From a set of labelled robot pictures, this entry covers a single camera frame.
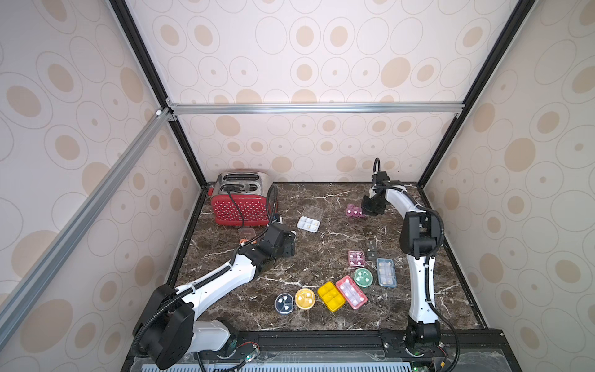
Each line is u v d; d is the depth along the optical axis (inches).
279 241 25.5
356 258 36.4
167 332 15.7
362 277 34.4
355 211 42.8
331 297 32.7
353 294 32.8
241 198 36.2
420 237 25.2
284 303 31.9
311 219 41.7
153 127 31.7
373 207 37.4
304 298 32.7
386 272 34.7
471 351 28.7
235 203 36.3
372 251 37.2
